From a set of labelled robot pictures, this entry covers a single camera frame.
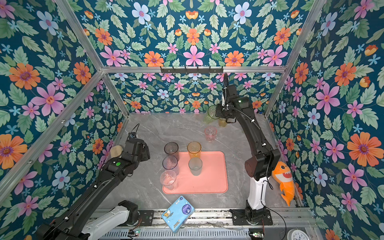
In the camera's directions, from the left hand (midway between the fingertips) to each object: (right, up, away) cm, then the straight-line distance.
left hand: (143, 146), depth 77 cm
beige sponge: (-25, -5, +17) cm, 30 cm away
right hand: (+41, +19, +5) cm, 45 cm away
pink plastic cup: (+37, +6, +27) cm, 46 cm away
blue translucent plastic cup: (+13, -10, +6) cm, 17 cm away
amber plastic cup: (+42, +13, +1) cm, 44 cm away
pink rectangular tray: (+37, -21, +10) cm, 44 cm away
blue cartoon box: (+20, -32, -7) cm, 38 cm away
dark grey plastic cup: (+14, -2, +6) cm, 15 cm away
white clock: (+74, -38, -11) cm, 84 cm away
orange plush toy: (+74, -15, +2) cm, 76 cm away
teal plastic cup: (+27, -12, +11) cm, 32 cm away
